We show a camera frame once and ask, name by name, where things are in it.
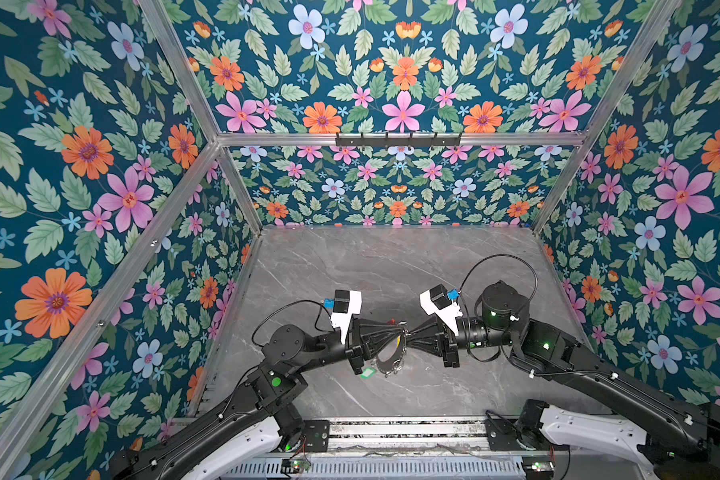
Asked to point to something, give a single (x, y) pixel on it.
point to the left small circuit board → (295, 465)
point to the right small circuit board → (539, 469)
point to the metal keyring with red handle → (390, 360)
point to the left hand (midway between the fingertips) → (401, 334)
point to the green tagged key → (367, 373)
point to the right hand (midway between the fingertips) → (405, 338)
